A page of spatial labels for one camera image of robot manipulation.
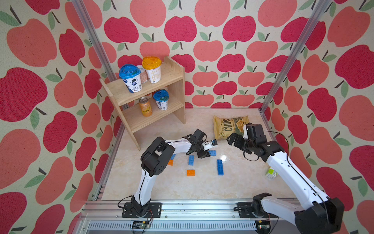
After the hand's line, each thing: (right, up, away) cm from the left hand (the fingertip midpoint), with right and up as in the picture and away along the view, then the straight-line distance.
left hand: (209, 154), depth 95 cm
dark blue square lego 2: (+6, -8, -7) cm, 12 cm away
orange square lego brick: (-13, -9, -9) cm, 18 cm away
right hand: (+12, +9, -15) cm, 21 cm away
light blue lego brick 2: (+2, +1, -1) cm, 3 cm away
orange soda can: (-39, +29, -12) cm, 50 cm away
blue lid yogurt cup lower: (-31, +36, -9) cm, 48 cm away
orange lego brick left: (-25, -4, -5) cm, 26 cm away
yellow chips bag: (+12, +18, +7) cm, 23 cm away
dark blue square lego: (+5, -4, -6) cm, 9 cm away
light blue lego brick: (-12, -3, -4) cm, 13 cm away
